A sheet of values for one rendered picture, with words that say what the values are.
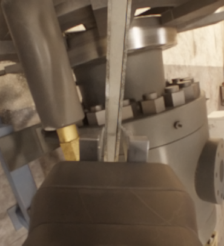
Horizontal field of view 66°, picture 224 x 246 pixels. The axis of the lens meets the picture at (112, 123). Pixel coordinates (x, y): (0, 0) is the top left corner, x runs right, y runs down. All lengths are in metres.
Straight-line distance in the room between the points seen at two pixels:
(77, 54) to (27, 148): 0.49
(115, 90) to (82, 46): 0.37
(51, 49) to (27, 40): 0.03
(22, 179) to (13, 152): 0.13
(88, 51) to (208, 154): 0.45
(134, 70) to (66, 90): 0.31
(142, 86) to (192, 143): 0.23
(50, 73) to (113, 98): 0.15
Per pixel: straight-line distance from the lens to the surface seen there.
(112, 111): 0.16
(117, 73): 0.16
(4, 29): 0.49
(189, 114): 0.52
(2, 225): 1.20
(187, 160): 0.55
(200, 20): 0.77
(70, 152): 0.32
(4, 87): 1.09
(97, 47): 0.50
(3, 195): 1.14
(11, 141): 0.82
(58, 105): 0.28
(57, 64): 0.29
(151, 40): 0.53
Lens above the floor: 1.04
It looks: 42 degrees down
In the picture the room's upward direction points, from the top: 90 degrees clockwise
